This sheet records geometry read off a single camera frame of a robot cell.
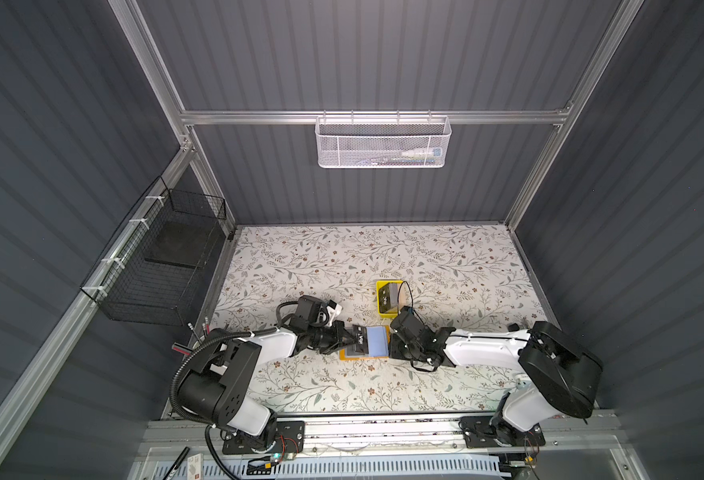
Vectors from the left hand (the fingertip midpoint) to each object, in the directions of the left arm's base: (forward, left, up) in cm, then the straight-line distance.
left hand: (357, 341), depth 86 cm
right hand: (-2, -10, -4) cm, 10 cm away
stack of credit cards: (+14, -11, 0) cm, 18 cm away
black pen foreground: (-26, +45, -4) cm, 52 cm away
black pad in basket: (+18, +45, +25) cm, 55 cm away
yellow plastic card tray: (+20, -8, 0) cm, 22 cm away
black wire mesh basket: (+11, +50, +24) cm, 57 cm away
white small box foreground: (-27, +40, -4) cm, 49 cm away
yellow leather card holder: (0, -6, -3) cm, 7 cm away
